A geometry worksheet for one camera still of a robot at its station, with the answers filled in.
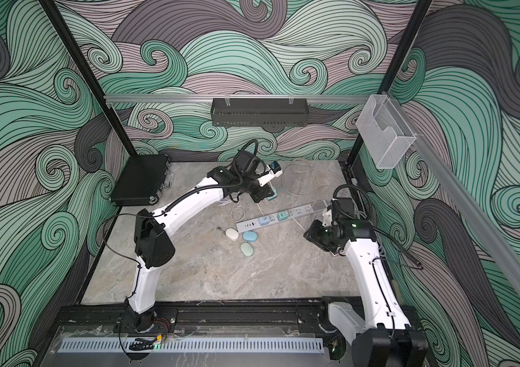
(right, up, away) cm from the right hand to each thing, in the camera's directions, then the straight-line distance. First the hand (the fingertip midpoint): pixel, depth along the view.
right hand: (307, 236), depth 77 cm
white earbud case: (-28, -3, +15) cm, 32 cm away
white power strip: (+1, +5, +21) cm, 21 cm away
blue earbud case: (-20, -4, +16) cm, 26 cm away
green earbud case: (-21, -8, +11) cm, 25 cm away
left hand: (-12, +17, +6) cm, 22 cm away
